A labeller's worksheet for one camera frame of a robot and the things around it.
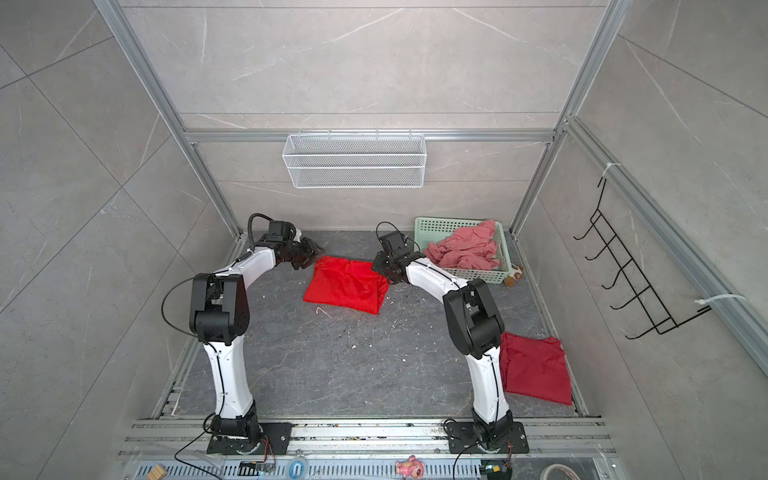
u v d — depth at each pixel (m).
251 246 0.74
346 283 1.00
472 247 1.10
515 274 1.04
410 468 0.67
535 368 0.83
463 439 0.73
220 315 0.57
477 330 0.54
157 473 0.68
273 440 0.73
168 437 0.75
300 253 0.90
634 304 0.66
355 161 1.01
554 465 0.69
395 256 0.77
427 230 1.18
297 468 0.70
